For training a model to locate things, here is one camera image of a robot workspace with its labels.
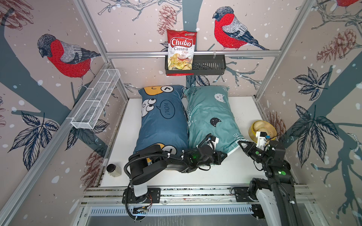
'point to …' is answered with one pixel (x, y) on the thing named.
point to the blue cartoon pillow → (162, 119)
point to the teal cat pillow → (209, 111)
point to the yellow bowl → (262, 126)
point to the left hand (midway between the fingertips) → (231, 156)
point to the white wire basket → (87, 115)
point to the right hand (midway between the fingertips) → (238, 140)
